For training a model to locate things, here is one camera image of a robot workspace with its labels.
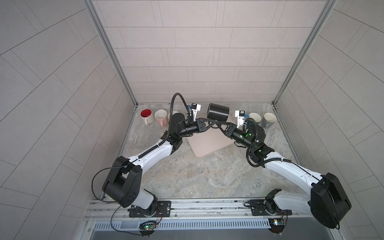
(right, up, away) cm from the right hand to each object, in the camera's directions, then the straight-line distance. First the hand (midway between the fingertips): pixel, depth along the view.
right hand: (215, 126), depth 71 cm
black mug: (+1, +6, -2) cm, 7 cm away
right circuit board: (+28, -46, -3) cm, 54 cm away
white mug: (-42, +4, +27) cm, 50 cm away
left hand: (+1, +1, -1) cm, 2 cm away
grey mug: (+37, +2, +24) cm, 44 cm away
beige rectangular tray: (-2, -12, +23) cm, 26 cm away
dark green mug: (+30, +4, +26) cm, 40 cm away
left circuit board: (-30, -44, -6) cm, 54 cm away
